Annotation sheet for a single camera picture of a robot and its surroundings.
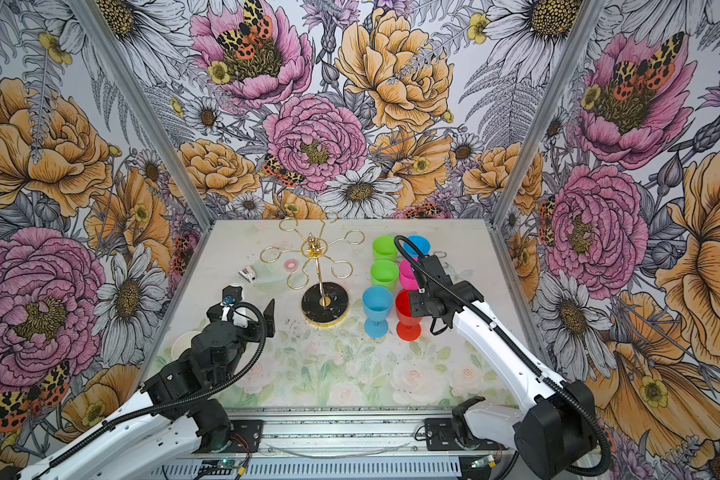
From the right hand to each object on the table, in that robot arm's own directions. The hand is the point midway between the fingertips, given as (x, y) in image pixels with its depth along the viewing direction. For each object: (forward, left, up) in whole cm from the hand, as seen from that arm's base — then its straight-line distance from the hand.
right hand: (424, 309), depth 81 cm
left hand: (-2, +43, +7) cm, 44 cm away
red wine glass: (+1, +3, -13) cm, 14 cm away
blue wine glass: (+4, +12, -3) cm, 13 cm away
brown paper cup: (-5, +65, -5) cm, 65 cm away
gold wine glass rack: (+10, +28, -12) cm, 32 cm away
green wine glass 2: (+14, +10, -3) cm, 18 cm away
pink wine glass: (+10, +4, +2) cm, 11 cm away
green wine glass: (+24, +9, -3) cm, 26 cm away
